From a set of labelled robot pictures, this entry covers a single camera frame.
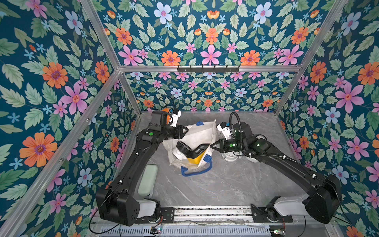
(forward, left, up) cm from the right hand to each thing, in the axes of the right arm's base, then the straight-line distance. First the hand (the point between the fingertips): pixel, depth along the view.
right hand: (214, 142), depth 74 cm
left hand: (+6, +14, +4) cm, 16 cm away
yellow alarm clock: (-5, +8, -11) cm, 14 cm away
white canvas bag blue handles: (+15, +9, -13) cm, 22 cm away
